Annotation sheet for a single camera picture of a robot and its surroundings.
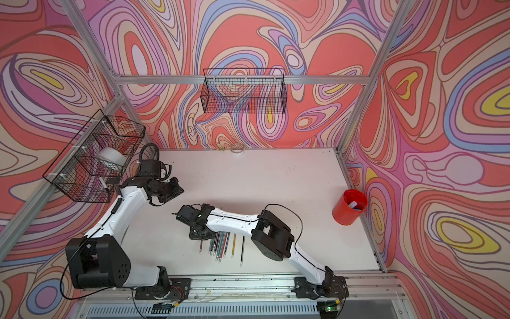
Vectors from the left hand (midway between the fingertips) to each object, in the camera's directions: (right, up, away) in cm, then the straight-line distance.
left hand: (185, 189), depth 85 cm
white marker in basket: (-26, +3, -12) cm, 29 cm away
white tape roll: (-24, +14, -11) cm, 30 cm away
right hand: (+7, -22, -1) cm, 23 cm away
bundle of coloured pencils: (+15, -24, -1) cm, 28 cm away
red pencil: (+9, -22, -7) cm, 25 cm away
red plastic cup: (+72, -9, +1) cm, 72 cm away
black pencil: (+25, -25, -3) cm, 36 cm away
